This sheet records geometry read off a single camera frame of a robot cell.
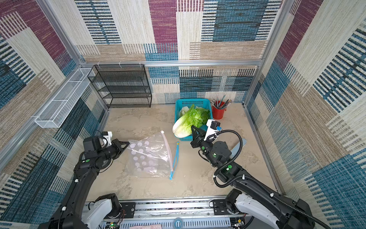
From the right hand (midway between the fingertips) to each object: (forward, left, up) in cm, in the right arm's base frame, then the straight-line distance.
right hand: (193, 128), depth 70 cm
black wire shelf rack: (+49, +52, -11) cm, 72 cm away
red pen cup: (+32, -20, -21) cm, 43 cm away
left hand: (0, +34, -12) cm, 37 cm away
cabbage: (0, +5, +1) cm, 5 cm away
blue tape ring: (-34, +6, -29) cm, 45 cm away
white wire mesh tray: (+11, +67, +5) cm, 69 cm away
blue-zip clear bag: (+5, +11, -28) cm, 31 cm away
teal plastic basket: (+39, +8, -21) cm, 45 cm away
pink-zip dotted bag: (-6, +24, -17) cm, 30 cm away
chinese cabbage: (+33, +5, -22) cm, 40 cm away
